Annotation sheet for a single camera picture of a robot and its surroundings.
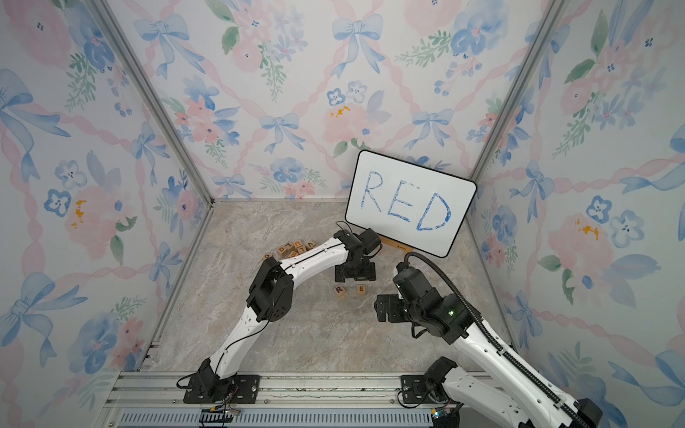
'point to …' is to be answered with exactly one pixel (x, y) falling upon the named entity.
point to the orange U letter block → (297, 243)
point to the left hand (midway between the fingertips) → (365, 277)
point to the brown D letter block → (282, 251)
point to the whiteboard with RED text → (413, 204)
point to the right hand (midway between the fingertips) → (390, 303)
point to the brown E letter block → (361, 290)
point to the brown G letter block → (266, 256)
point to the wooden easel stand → (393, 243)
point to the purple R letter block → (340, 291)
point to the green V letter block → (309, 245)
